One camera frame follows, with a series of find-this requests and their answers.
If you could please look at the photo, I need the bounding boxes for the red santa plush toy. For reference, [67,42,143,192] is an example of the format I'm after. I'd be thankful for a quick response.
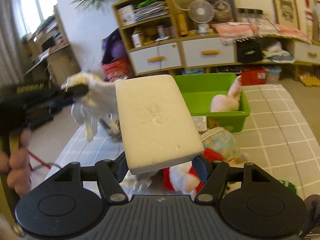
[162,148,225,196]

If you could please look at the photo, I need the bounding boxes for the beige plush mouse doll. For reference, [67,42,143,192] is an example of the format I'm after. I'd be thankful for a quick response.
[201,127,249,165]

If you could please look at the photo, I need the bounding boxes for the white foam sponge block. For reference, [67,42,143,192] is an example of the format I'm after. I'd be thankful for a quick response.
[116,75,204,175]

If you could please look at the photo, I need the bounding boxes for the white cotton glove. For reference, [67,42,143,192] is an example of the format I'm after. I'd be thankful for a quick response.
[61,72,120,141]

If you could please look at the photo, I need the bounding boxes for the pink plush bunny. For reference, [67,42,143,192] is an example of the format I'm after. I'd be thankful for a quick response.
[210,76,242,112]

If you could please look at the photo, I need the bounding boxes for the green watermelon plush cushion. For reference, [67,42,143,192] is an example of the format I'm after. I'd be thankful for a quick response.
[278,180,298,195]

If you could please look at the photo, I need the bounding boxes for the person's left hand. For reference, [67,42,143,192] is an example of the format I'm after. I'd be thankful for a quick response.
[1,129,31,196]

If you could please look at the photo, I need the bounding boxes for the green plastic bin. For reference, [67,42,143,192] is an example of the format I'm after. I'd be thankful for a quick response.
[174,73,251,133]

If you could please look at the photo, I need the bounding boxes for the black bag on shelf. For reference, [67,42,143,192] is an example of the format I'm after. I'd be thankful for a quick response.
[236,40,263,64]

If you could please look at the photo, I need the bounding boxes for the egg carton tray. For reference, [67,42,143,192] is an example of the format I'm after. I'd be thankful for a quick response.
[299,73,320,87]

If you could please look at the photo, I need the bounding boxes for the low white drawer cabinet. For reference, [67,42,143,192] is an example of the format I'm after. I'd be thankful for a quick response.
[261,35,319,81]

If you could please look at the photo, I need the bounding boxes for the pink fringed cloth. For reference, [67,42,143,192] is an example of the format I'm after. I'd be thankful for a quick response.
[211,22,311,43]

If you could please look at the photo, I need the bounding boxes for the wooden shelf cabinet with drawers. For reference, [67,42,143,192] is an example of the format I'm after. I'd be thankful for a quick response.
[113,0,236,75]

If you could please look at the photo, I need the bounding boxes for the white desk fan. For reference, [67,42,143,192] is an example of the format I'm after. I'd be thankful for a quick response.
[188,0,215,35]

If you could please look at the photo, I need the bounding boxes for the stack of papers on shelf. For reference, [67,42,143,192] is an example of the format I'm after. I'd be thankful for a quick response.
[134,1,169,22]

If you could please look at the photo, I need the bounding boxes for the framed cat picture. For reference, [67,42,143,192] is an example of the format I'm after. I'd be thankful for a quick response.
[205,0,237,23]

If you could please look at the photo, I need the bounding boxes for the framed cartoon girl picture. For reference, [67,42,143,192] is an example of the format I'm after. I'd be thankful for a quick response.
[272,0,300,29]

